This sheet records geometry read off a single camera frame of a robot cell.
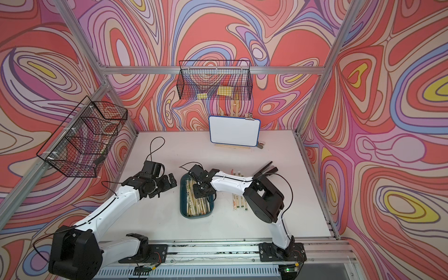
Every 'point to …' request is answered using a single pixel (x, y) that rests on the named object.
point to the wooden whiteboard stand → (234, 112)
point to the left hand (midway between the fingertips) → (170, 184)
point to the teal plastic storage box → (191, 207)
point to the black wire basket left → (79, 147)
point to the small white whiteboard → (234, 130)
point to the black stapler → (268, 170)
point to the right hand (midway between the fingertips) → (201, 198)
